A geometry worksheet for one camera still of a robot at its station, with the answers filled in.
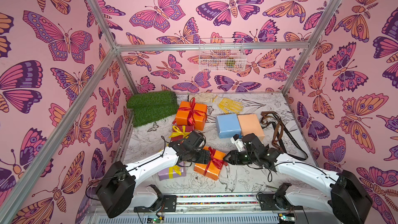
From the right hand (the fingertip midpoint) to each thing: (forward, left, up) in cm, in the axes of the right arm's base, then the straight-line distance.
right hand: (226, 158), depth 79 cm
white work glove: (+50, +13, -7) cm, 52 cm away
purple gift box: (-9, +31, -2) cm, 32 cm away
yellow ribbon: (-6, +25, 0) cm, 25 cm away
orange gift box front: (-6, +7, -1) cm, 9 cm away
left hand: (+1, +10, -2) cm, 10 cm away
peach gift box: (+25, -17, -5) cm, 30 cm away
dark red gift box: (+13, +26, -4) cm, 30 cm away
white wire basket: (+55, +1, +26) cm, 60 cm away
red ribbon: (+21, +19, +1) cm, 29 cm away
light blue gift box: (+21, -3, -2) cm, 22 cm away
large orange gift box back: (+26, +26, 0) cm, 37 cm away
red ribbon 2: (-3, +4, 0) cm, 5 cm away
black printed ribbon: (+5, -46, -8) cm, 47 cm away
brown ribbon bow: (+35, -32, -8) cm, 48 cm away
